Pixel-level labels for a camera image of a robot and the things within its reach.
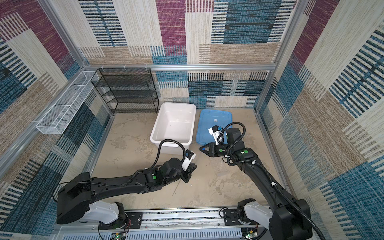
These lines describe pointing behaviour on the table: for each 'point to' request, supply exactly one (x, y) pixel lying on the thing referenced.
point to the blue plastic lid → (207, 119)
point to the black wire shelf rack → (127, 90)
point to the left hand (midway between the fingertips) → (196, 164)
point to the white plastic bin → (175, 121)
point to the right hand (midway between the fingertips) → (201, 151)
